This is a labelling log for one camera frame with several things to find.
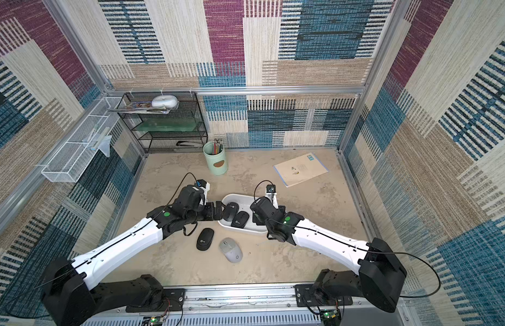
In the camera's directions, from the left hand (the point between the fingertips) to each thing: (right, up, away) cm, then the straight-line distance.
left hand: (217, 206), depth 81 cm
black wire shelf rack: (-38, +30, +38) cm, 62 cm away
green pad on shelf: (-26, +36, +16) cm, 47 cm away
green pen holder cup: (-4, +20, +19) cm, 28 cm away
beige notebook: (+39, +15, +30) cm, 51 cm away
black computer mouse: (-6, -14, +4) cm, 16 cm away
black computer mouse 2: (+4, -4, +12) cm, 14 cm away
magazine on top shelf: (-36, +43, +11) cm, 57 cm away
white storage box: (+10, -1, +15) cm, 18 cm away
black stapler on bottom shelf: (-23, +28, +29) cm, 47 cm away
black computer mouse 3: (+8, -8, +11) cm, 16 cm away
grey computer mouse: (+5, -18, +1) cm, 19 cm away
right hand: (+18, -1, +2) cm, 18 cm away
